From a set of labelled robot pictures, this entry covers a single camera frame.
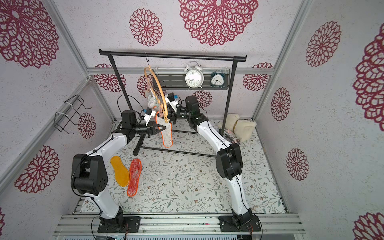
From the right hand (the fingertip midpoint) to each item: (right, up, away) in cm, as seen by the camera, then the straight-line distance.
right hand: (157, 110), depth 77 cm
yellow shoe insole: (-25, -36, +14) cm, 46 cm away
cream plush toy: (+53, -9, +26) cm, 60 cm away
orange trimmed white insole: (-4, +5, +4) cm, 7 cm away
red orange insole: (-17, -36, +15) cm, 42 cm away
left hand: (+3, -9, +6) cm, 11 cm away
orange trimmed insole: (+4, -12, +6) cm, 14 cm away
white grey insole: (-6, +9, +9) cm, 14 cm away
